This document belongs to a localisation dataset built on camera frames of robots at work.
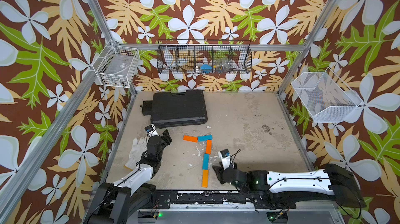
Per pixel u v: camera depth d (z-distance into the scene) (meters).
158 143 0.66
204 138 0.94
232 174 0.55
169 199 0.74
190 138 0.95
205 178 0.80
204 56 0.99
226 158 0.65
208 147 0.94
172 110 1.04
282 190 0.52
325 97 0.80
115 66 0.86
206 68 0.95
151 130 0.75
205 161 0.89
